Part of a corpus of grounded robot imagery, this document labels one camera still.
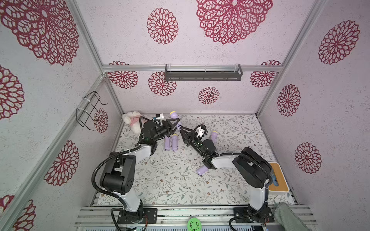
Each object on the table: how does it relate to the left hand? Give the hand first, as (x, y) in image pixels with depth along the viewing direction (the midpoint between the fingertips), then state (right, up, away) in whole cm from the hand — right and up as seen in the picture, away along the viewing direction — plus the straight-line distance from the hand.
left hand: (180, 121), depth 83 cm
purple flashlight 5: (+14, -30, +7) cm, 34 cm away
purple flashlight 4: (+24, -10, +21) cm, 33 cm away
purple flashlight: (-4, +4, +1) cm, 5 cm away
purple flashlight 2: (-10, -15, +17) cm, 25 cm away
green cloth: (+53, -49, -12) cm, 73 cm away
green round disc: (+7, -50, -15) cm, 52 cm away
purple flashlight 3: (-4, -14, +17) cm, 23 cm away
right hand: (-1, -4, -5) cm, 7 cm away
